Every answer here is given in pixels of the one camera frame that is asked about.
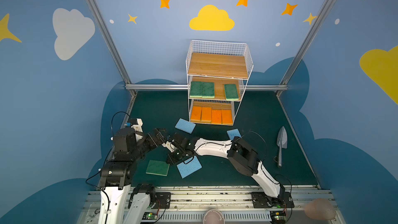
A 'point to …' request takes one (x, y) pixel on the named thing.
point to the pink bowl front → (213, 216)
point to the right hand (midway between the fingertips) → (169, 159)
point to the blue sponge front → (189, 166)
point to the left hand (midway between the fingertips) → (159, 131)
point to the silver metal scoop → (282, 142)
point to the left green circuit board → (150, 215)
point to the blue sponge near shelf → (185, 126)
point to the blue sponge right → (232, 133)
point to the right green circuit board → (278, 217)
